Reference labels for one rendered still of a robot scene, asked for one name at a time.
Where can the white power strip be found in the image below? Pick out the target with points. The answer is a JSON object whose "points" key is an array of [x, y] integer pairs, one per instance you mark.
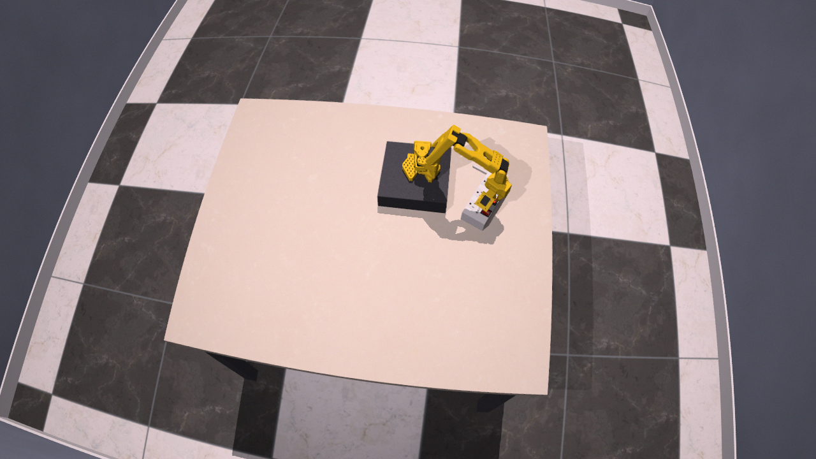
{"points": [[472, 213]]}

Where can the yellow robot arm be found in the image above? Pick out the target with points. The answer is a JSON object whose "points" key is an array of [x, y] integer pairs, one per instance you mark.
{"points": [[428, 159]]}

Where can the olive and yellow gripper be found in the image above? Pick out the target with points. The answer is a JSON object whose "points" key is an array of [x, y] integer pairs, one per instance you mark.
{"points": [[486, 199]]}

